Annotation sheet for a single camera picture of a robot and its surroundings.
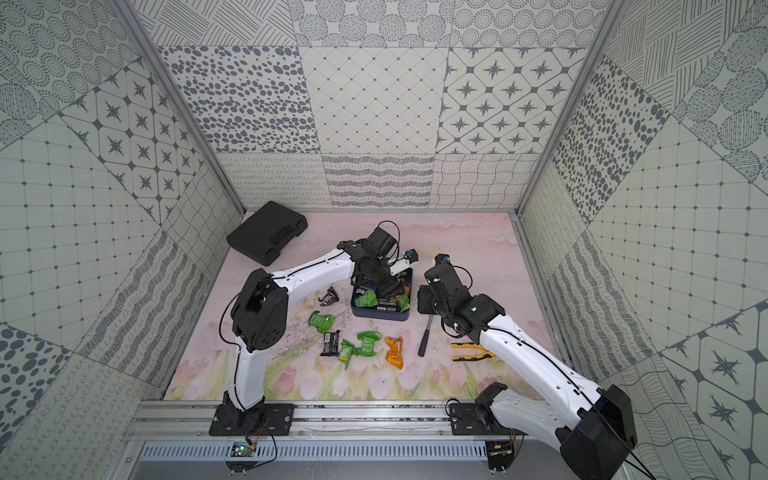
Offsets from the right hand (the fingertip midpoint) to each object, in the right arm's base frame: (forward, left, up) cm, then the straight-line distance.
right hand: (427, 297), depth 80 cm
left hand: (+10, +7, -6) cm, 14 cm away
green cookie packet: (-10, +17, -13) cm, 24 cm away
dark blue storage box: (+4, +18, -13) cm, 22 cm away
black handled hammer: (-5, 0, -15) cm, 16 cm away
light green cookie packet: (-10, +23, -14) cm, 29 cm away
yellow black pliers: (-7, -13, -15) cm, 22 cm away
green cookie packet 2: (-2, +32, -14) cm, 35 cm away
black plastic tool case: (+30, +59, -8) cm, 66 cm away
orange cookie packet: (-12, +9, -13) cm, 20 cm away
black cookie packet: (-8, +28, -14) cm, 32 cm away
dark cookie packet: (+6, +30, -12) cm, 33 cm away
